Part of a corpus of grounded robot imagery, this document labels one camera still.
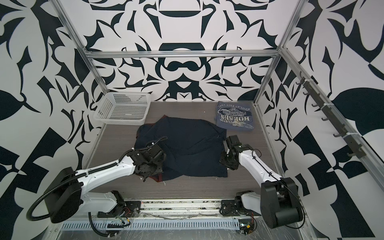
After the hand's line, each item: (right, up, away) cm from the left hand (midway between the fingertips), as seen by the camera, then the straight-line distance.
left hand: (161, 166), depth 83 cm
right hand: (+34, +2, +3) cm, 34 cm away
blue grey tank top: (+47, +28, +26) cm, 61 cm away
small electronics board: (+42, -24, -12) cm, 50 cm away
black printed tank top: (+17, +8, +11) cm, 22 cm away
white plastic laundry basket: (-36, +34, +32) cm, 59 cm away
